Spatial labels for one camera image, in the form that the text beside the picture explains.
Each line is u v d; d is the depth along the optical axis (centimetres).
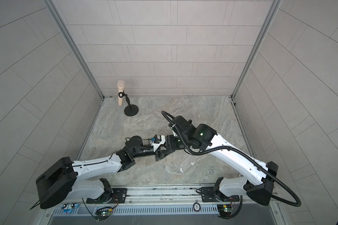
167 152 63
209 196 71
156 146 61
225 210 68
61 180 41
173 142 57
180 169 80
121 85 87
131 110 106
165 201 71
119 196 71
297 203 36
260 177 38
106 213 65
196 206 69
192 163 82
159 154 63
